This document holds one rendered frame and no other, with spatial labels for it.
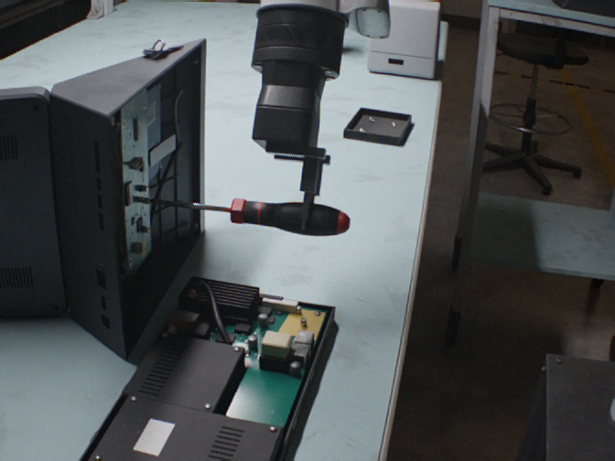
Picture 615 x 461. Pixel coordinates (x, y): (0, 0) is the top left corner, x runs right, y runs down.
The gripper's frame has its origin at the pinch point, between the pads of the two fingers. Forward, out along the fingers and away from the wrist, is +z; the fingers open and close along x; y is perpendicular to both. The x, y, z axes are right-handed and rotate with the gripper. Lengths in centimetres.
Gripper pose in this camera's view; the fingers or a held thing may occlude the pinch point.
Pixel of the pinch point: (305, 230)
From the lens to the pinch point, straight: 63.9
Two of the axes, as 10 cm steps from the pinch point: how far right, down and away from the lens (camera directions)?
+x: -1.1, -0.4, -9.9
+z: -1.2, 9.9, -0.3
